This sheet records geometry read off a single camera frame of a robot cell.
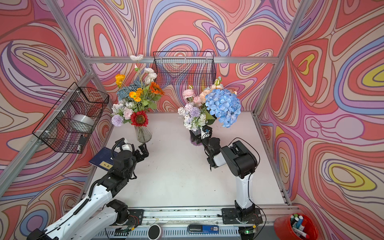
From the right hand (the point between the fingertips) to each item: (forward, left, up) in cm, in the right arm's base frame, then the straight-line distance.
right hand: (197, 129), depth 93 cm
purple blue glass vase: (-10, +2, +5) cm, 12 cm away
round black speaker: (-52, +22, -7) cm, 57 cm away
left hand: (-15, +31, +6) cm, 35 cm away
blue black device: (-52, 0, -8) cm, 52 cm away
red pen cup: (-52, -42, -6) cm, 67 cm away
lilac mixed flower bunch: (-6, +2, +17) cm, 18 cm away
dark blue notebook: (-14, +60, -11) cm, 63 cm away
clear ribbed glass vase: (+1, +36, -5) cm, 36 cm away
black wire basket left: (-9, +65, +18) cm, 68 cm away
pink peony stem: (+8, +4, +21) cm, 23 cm away
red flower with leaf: (-3, +32, +15) cm, 35 cm away
